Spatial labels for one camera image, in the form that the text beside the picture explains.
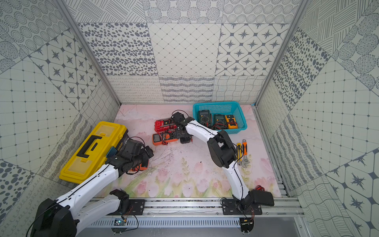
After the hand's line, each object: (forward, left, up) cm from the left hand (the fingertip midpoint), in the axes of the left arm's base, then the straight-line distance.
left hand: (147, 151), depth 84 cm
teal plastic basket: (+39, -51, -3) cm, 65 cm away
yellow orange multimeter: (+27, -54, -5) cm, 60 cm away
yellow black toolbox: (-6, +25, +8) cm, 27 cm away
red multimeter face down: (+22, -7, -4) cm, 24 cm away
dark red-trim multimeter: (+28, -34, -2) cm, 45 cm away
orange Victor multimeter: (+12, -4, -5) cm, 13 cm away
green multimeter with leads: (+28, -46, -7) cm, 54 cm away
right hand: (+16, -21, -5) cm, 27 cm away
